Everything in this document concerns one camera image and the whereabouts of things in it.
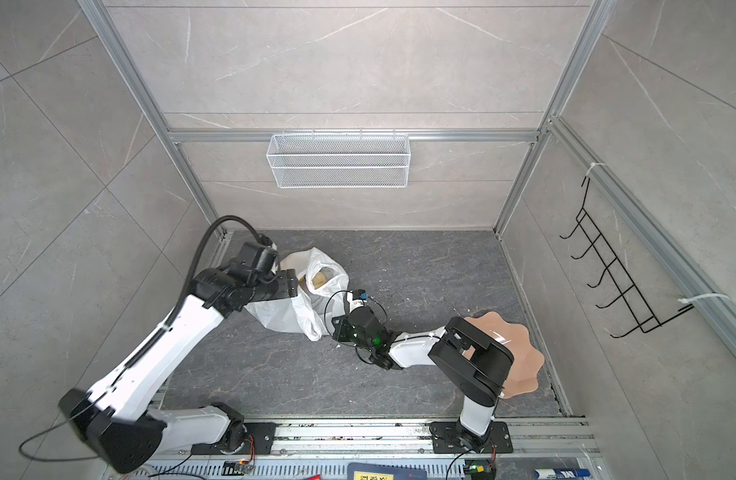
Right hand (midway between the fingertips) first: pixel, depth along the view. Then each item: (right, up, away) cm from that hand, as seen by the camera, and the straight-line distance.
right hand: (331, 319), depth 87 cm
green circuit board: (+38, -32, -17) cm, 53 cm away
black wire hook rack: (+69, +16, -20) cm, 73 cm away
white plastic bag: (-5, +4, -11) cm, 13 cm away
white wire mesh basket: (+1, +52, +13) cm, 54 cm away
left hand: (-10, +14, -12) cm, 21 cm away
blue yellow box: (+16, -31, -19) cm, 40 cm away
